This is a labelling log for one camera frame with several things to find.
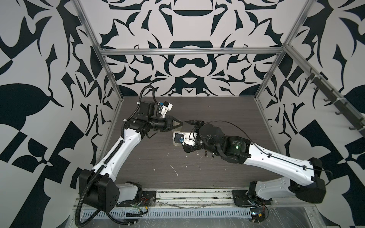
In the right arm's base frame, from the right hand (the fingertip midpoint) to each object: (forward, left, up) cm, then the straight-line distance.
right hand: (185, 126), depth 64 cm
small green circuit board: (-31, -35, -34) cm, 57 cm away
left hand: (+5, +1, -4) cm, 7 cm away
